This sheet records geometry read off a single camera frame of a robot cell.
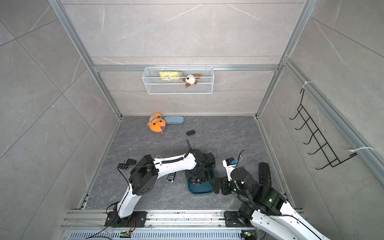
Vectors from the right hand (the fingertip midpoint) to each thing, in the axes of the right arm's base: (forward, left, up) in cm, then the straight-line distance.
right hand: (218, 179), depth 69 cm
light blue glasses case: (+53, +27, -14) cm, 61 cm away
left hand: (+8, +9, -15) cm, 19 cm away
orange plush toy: (+44, +38, -8) cm, 59 cm away
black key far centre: (+41, +14, -15) cm, 46 cm away
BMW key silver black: (+7, +25, -14) cm, 29 cm away
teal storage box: (+1, +6, -13) cm, 14 cm away
